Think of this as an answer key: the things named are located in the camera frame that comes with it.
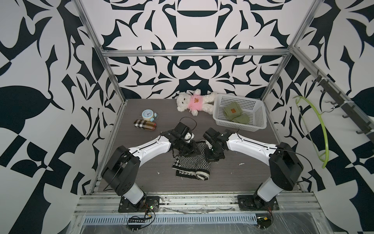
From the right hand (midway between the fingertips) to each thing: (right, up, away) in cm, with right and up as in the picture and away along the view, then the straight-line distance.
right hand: (206, 158), depth 84 cm
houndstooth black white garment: (-6, -4, -1) cm, 7 cm away
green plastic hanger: (+50, +3, -19) cm, 53 cm away
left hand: (-5, +5, -2) cm, 7 cm away
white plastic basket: (+38, +30, +27) cm, 56 cm away
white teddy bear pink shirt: (-5, +34, +24) cm, 42 cm away
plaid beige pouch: (-40, +18, +18) cm, 47 cm away
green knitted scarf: (+20, +28, +18) cm, 39 cm away
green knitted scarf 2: (+27, +22, +17) cm, 39 cm away
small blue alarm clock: (-39, +25, +21) cm, 50 cm away
